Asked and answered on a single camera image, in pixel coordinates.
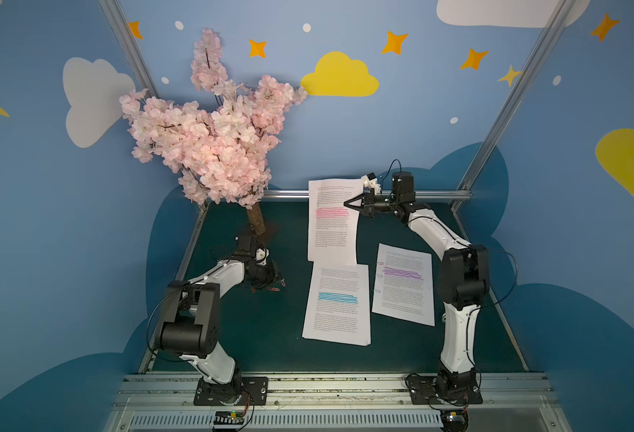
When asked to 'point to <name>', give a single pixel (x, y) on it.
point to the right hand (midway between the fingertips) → (349, 202)
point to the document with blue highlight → (339, 304)
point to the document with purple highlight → (403, 284)
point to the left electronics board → (229, 419)
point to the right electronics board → (454, 420)
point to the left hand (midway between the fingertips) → (282, 274)
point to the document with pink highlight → (332, 225)
